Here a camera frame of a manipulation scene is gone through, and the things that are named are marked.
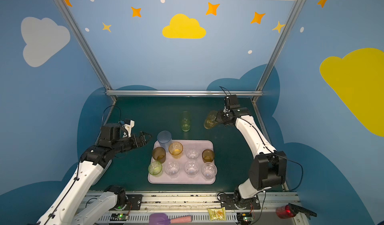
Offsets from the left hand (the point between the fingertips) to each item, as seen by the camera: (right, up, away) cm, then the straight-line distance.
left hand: (148, 138), depth 74 cm
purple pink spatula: (+8, -38, -4) cm, 39 cm away
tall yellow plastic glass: (+33, +8, +14) cm, 37 cm away
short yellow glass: (+12, -10, +16) cm, 23 cm away
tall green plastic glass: (+18, +7, +26) cm, 32 cm away
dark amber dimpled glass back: (+2, -12, +14) cm, 19 cm away
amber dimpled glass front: (+32, -13, +14) cm, 37 cm away
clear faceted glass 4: (+32, -21, +10) cm, 39 cm away
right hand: (+39, +11, +12) cm, 42 cm away
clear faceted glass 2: (+11, -20, +10) cm, 25 cm away
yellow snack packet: (+35, -36, -4) cm, 50 cm away
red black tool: (+64, -28, -13) cm, 71 cm away
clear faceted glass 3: (+22, -19, +10) cm, 31 cm away
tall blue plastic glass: (+6, -2, +10) cm, 12 cm away
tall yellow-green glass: (+1, -19, +10) cm, 21 cm away
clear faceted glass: (+22, -11, +11) cm, 27 cm away
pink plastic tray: (+17, -24, +8) cm, 31 cm away
